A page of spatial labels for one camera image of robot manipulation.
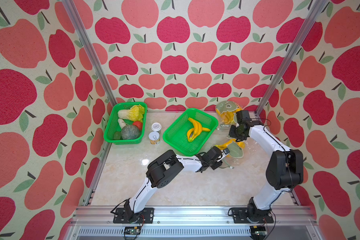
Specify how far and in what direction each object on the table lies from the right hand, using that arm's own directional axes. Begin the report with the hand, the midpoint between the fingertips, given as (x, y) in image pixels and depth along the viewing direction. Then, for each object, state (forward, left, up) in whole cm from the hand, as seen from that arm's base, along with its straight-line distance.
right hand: (234, 136), depth 93 cm
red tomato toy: (+7, +65, -3) cm, 66 cm away
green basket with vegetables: (+10, +76, -7) cm, 77 cm away
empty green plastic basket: (+5, +38, -8) cm, 39 cm away
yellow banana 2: (0, +28, -8) cm, 29 cm away
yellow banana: (+7, +23, -3) cm, 25 cm away
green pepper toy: (-3, +78, -5) cm, 78 cm away
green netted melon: (-3, +67, +1) cm, 68 cm away
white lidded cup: (+5, +52, -3) cm, 52 cm away
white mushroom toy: (+10, +80, -7) cm, 81 cm away
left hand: (-13, +8, -10) cm, 18 cm away
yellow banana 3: (+9, +17, -6) cm, 21 cm away
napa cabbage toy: (+14, +69, 0) cm, 71 cm away
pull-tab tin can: (-3, +52, -4) cm, 52 cm away
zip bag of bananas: (+23, +3, 0) cm, 24 cm away
